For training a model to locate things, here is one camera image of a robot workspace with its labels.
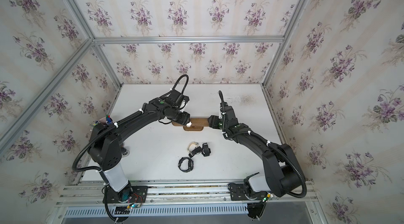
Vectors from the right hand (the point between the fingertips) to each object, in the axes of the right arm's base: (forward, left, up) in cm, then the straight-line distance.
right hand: (214, 119), depth 89 cm
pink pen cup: (-2, +62, +1) cm, 62 cm away
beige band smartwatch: (-13, +13, -9) cm, 20 cm away
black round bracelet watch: (-23, +13, -6) cm, 27 cm away
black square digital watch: (-16, +5, -4) cm, 17 cm away
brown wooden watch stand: (-2, +10, -2) cm, 10 cm away
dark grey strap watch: (-16, +10, -7) cm, 20 cm away
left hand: (-1, +16, +2) cm, 16 cm away
